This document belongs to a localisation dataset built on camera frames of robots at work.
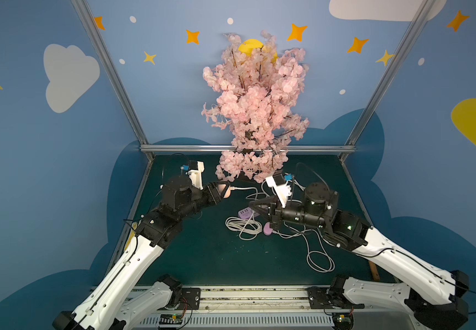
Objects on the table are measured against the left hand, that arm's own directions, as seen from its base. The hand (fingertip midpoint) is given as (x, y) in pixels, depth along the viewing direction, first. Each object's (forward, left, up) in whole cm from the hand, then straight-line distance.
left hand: (226, 182), depth 66 cm
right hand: (-9, -9, +2) cm, 13 cm away
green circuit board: (-35, +20, -37) cm, 55 cm away
